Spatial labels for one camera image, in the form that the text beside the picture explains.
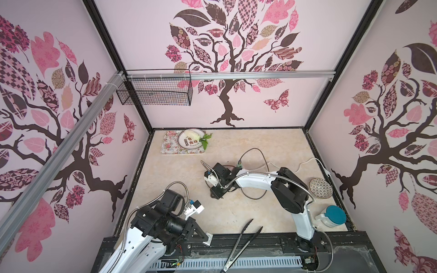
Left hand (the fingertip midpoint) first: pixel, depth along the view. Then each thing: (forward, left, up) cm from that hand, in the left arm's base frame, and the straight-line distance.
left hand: (203, 246), depth 58 cm
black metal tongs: (-3, -10, -16) cm, 19 cm away
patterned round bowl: (+29, -61, -16) cm, 69 cm away
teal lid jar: (+13, -57, -11) cm, 60 cm away
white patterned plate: (+62, +17, -16) cm, 66 cm away
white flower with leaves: (+64, +6, -14) cm, 66 cm away
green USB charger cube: (+40, -17, -11) cm, 45 cm away
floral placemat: (+61, +27, -17) cm, 69 cm away
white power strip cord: (+41, -71, -20) cm, 84 cm away
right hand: (+27, -2, -17) cm, 32 cm away
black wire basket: (+76, +31, +17) cm, 84 cm away
